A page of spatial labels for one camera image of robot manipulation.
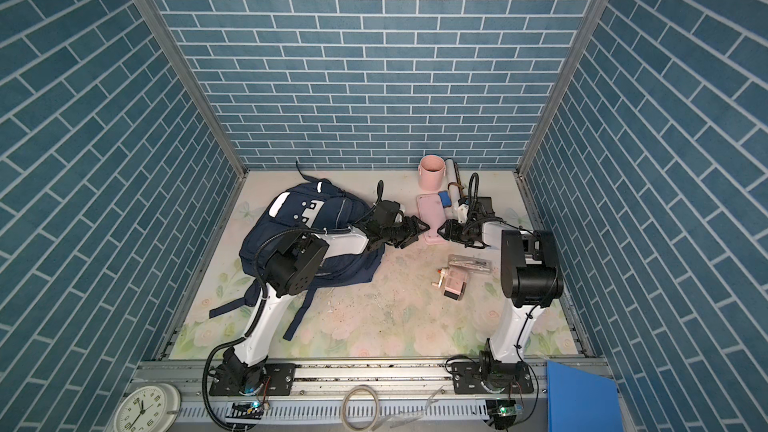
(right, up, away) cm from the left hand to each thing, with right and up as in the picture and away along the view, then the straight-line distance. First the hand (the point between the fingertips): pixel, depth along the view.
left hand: (428, 231), depth 97 cm
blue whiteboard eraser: (+8, +11, +13) cm, 19 cm away
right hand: (+6, +1, +3) cm, 7 cm away
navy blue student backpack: (-40, +9, +6) cm, 41 cm away
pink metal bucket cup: (+2, +20, +11) cm, 23 cm away
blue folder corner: (+35, -39, -25) cm, 58 cm away
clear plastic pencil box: (+13, -10, -4) cm, 16 cm away
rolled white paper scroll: (+11, +18, +18) cm, 27 cm away
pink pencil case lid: (+3, +6, +10) cm, 12 cm away
